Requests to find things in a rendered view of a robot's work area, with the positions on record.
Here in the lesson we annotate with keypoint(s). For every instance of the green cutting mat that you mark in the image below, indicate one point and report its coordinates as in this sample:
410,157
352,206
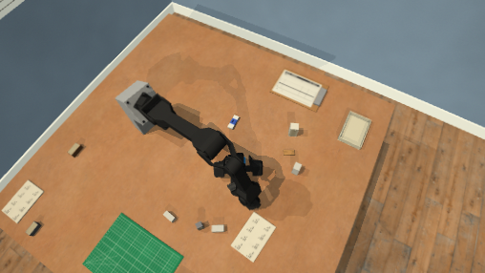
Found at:
128,248

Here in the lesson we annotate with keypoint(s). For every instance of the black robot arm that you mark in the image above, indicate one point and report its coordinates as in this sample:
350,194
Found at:
208,142

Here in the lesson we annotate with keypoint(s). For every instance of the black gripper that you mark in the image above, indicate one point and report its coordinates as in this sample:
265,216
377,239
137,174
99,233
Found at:
256,166

